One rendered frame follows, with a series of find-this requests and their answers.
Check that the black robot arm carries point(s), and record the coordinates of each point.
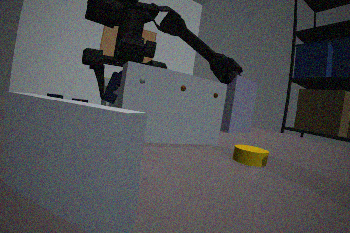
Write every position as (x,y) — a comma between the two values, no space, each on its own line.
(132,15)

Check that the yellow short cylinder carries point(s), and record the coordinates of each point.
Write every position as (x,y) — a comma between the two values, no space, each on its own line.
(250,155)

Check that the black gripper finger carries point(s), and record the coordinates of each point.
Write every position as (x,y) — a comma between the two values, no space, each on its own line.
(99,73)

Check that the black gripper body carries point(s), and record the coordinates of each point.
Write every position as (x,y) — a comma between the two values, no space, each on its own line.
(96,56)

